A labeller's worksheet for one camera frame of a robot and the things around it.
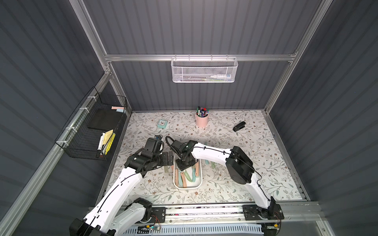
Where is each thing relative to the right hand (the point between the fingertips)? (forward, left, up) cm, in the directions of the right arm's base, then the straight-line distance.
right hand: (182, 167), depth 89 cm
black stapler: (+31, -41, +1) cm, 51 cm away
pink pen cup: (+33, -13, +5) cm, 35 cm away
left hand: (-1, +9, +15) cm, 17 cm away
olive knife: (0, +10, 0) cm, 10 cm away
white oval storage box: (-6, -4, -2) cm, 8 cm away
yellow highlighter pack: (-4, +29, +33) cm, 44 cm away
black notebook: (+15, +40, +28) cm, 51 cm away
